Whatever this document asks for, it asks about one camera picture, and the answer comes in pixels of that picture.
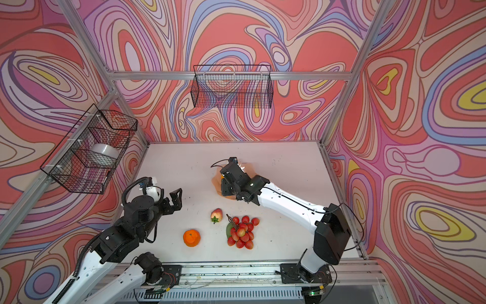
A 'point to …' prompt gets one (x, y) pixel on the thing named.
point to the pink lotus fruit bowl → (217, 178)
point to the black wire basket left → (87, 157)
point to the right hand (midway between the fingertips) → (228, 188)
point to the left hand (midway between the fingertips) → (174, 191)
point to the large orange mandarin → (192, 237)
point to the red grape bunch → (242, 234)
